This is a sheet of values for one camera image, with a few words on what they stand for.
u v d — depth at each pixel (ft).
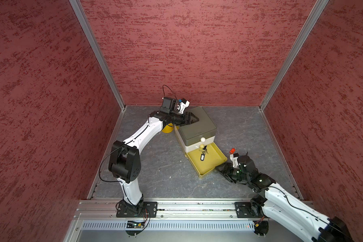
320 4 2.29
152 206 2.49
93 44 2.74
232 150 3.18
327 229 1.38
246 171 2.08
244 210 2.44
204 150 3.11
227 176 2.36
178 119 2.43
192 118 2.54
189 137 2.53
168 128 3.37
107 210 2.49
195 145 2.73
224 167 2.42
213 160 3.05
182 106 2.56
